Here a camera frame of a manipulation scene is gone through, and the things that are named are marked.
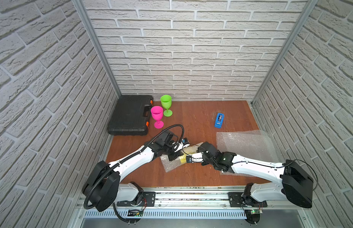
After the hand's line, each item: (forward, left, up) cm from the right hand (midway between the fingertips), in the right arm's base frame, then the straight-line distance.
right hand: (200, 147), depth 84 cm
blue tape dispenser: (+24, -18, -5) cm, 30 cm away
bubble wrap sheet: (-8, +19, -4) cm, 21 cm away
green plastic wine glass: (+37, +21, +6) cm, 42 cm away
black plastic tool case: (+31, +47, -2) cm, 56 cm away
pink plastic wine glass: (+25, +27, +5) cm, 37 cm away
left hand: (-1, +11, 0) cm, 11 cm away
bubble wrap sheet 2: (+4, -37, -8) cm, 38 cm away
